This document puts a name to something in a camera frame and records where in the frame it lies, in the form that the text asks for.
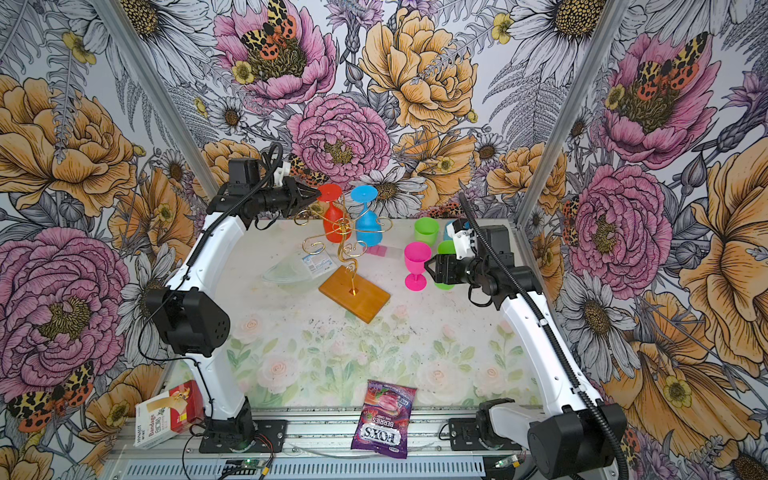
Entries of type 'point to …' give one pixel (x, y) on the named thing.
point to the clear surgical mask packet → (301, 270)
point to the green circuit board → (246, 463)
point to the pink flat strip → (377, 250)
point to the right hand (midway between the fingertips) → (435, 271)
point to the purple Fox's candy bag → (383, 420)
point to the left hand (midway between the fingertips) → (320, 200)
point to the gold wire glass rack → (344, 287)
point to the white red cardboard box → (167, 414)
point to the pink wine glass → (416, 254)
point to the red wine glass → (336, 228)
